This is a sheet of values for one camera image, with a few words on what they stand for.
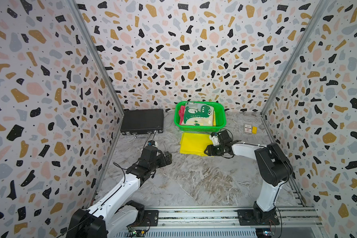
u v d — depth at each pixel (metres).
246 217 0.73
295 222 0.74
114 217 0.53
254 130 1.11
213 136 0.91
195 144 1.04
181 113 1.10
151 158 0.66
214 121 1.16
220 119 1.12
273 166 0.51
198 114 1.09
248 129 1.10
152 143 0.75
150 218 0.73
